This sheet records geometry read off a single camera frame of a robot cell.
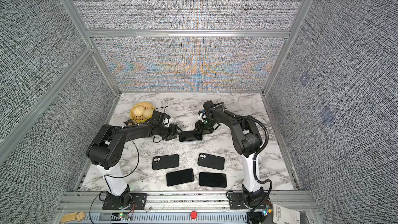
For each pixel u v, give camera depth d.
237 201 0.73
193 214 0.69
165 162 0.86
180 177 0.80
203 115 0.92
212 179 0.83
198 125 0.88
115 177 0.51
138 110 1.01
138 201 0.73
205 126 0.86
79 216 0.69
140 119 1.02
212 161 0.88
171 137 0.88
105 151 0.50
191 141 0.95
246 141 0.55
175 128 0.87
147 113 1.01
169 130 0.86
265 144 0.51
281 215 0.69
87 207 0.72
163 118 0.82
